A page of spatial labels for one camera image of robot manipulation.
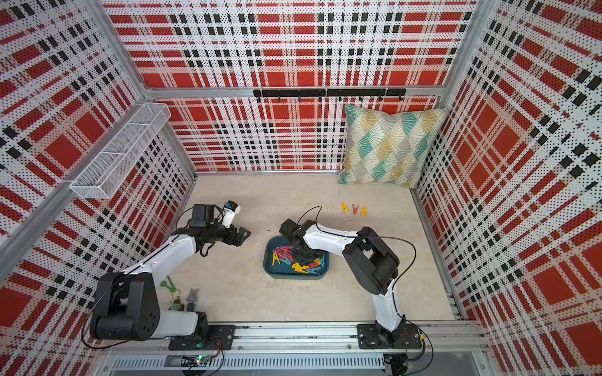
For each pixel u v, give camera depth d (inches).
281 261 35.4
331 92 35.3
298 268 34.6
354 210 42.2
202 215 27.4
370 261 19.9
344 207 42.3
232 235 31.1
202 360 27.2
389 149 36.9
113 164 28.6
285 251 36.6
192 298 32.1
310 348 28.3
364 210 42.1
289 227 29.4
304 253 30.8
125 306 16.7
